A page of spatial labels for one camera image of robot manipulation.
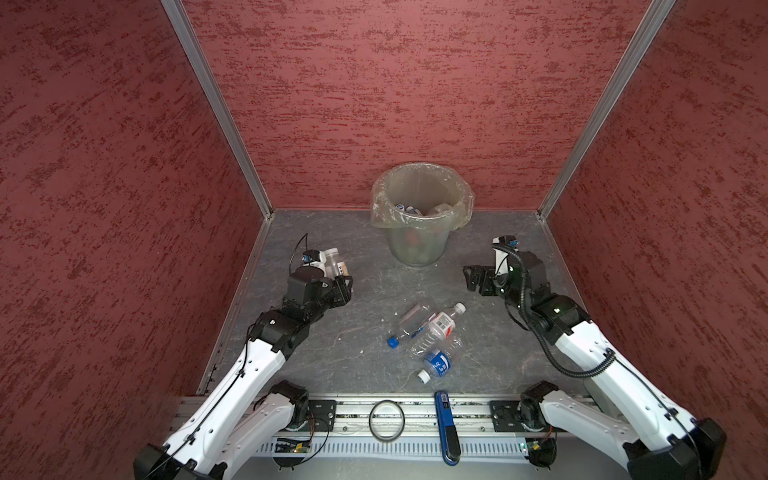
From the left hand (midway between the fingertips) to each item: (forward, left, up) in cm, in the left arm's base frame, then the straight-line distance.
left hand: (345, 287), depth 77 cm
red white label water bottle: (-5, -27, -13) cm, 30 cm away
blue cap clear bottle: (-2, -19, -19) cm, 27 cm away
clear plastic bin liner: (+38, -22, -1) cm, 44 cm away
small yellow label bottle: (+4, +3, +3) cm, 6 cm away
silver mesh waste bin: (+21, -21, -10) cm, 32 cm away
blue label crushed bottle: (-15, -25, -13) cm, 32 cm away
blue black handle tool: (-30, -27, -17) cm, 44 cm away
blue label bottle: (+39, -18, -9) cm, 44 cm away
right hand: (+3, -35, +3) cm, 35 cm away
